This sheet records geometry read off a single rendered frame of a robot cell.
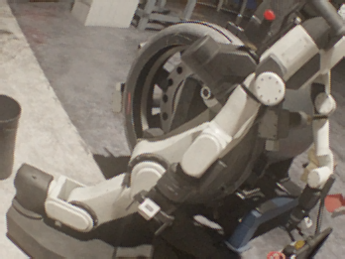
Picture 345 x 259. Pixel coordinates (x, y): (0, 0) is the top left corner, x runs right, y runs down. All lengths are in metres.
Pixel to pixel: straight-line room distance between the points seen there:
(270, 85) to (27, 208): 1.04
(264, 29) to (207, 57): 0.19
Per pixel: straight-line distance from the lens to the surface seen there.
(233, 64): 1.20
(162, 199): 1.15
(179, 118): 1.73
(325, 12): 1.03
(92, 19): 5.52
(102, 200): 1.45
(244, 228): 2.05
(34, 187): 1.53
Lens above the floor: 1.24
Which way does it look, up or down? 22 degrees down
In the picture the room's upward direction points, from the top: 20 degrees clockwise
